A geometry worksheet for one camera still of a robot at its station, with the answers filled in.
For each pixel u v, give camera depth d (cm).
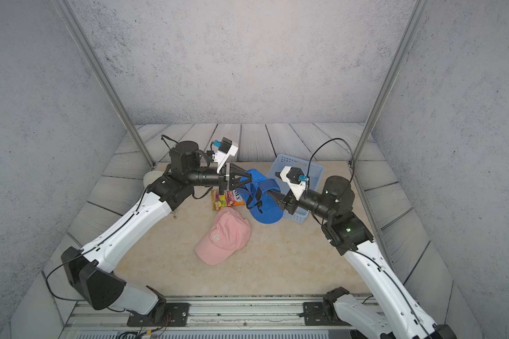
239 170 61
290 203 54
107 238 43
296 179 49
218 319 73
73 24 73
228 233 85
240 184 61
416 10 71
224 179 56
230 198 102
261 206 60
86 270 39
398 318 38
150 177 94
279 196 55
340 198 45
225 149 55
